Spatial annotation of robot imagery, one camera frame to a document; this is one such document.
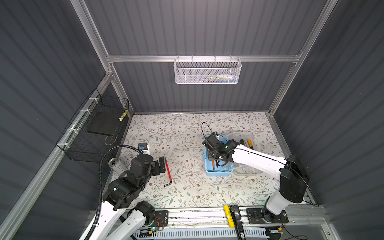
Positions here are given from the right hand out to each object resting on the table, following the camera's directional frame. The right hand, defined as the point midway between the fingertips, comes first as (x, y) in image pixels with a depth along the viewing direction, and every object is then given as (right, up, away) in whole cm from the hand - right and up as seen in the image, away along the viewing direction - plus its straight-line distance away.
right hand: (213, 154), depth 85 cm
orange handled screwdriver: (+22, +6, +3) cm, 23 cm away
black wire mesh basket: (-64, +8, -18) cm, 67 cm away
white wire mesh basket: (-1, +62, +38) cm, 73 cm away
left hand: (-30, 0, -16) cm, 34 cm away
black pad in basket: (-58, +18, -8) cm, 62 cm away
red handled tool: (-26, -12, +3) cm, 29 cm away
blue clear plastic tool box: (+20, +8, +6) cm, 22 cm away
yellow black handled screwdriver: (+17, +7, +3) cm, 19 cm away
